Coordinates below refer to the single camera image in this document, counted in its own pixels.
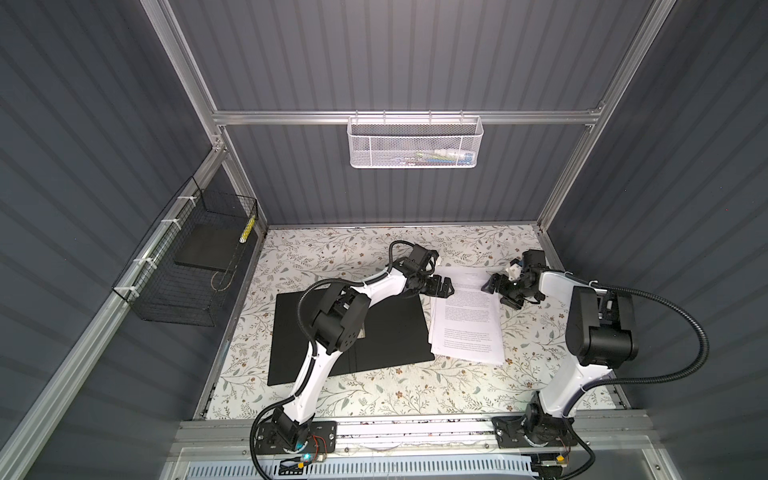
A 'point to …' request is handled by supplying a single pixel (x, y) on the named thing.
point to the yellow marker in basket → (248, 229)
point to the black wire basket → (183, 269)
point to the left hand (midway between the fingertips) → (444, 289)
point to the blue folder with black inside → (397, 335)
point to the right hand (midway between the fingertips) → (496, 294)
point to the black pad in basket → (210, 246)
